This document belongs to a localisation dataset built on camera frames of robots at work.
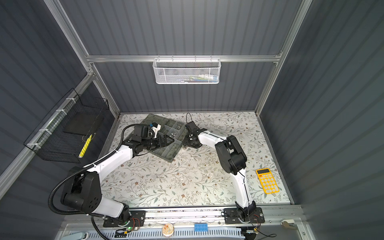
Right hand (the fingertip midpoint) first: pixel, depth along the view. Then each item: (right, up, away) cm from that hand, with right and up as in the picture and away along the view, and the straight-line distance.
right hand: (187, 144), depth 101 cm
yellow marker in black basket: (-46, +3, -33) cm, 56 cm away
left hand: (-10, +4, -15) cm, 18 cm away
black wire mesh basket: (-59, +9, -28) cm, 66 cm away
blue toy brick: (+8, -35, -31) cm, 48 cm away
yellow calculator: (+47, -19, -16) cm, 53 cm away
